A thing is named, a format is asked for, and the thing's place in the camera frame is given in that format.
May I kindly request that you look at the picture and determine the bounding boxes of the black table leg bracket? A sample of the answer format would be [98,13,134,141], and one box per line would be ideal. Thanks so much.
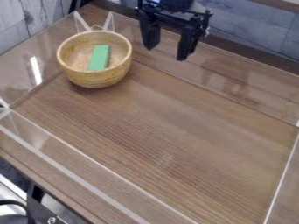
[27,184,65,224]

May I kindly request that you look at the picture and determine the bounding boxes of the clear acrylic tray walls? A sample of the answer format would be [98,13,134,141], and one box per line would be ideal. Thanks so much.
[0,16,299,224]

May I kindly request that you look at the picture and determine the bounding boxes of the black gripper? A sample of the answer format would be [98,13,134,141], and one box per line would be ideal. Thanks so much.
[135,0,213,61]

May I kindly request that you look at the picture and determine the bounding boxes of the wooden bowl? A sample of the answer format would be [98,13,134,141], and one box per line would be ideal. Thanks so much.
[57,31,133,88]

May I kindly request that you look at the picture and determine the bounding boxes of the green rectangular stick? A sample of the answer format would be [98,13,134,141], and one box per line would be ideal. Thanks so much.
[89,45,110,71]

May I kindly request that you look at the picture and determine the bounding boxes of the black cable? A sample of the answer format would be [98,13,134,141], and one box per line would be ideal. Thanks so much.
[0,199,33,224]

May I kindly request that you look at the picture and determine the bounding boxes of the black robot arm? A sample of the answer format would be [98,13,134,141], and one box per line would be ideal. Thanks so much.
[135,0,213,61]

